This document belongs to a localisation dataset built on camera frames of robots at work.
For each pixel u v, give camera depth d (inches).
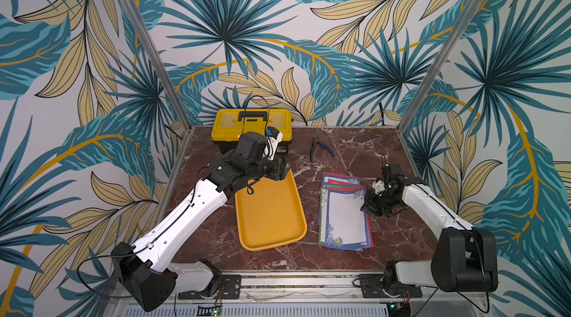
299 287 29.5
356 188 37.9
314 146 43.4
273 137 24.3
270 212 34.8
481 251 16.9
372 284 29.3
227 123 38.5
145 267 14.6
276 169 24.3
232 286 28.8
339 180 39.7
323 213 35.4
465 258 16.5
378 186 32.1
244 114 40.3
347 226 33.3
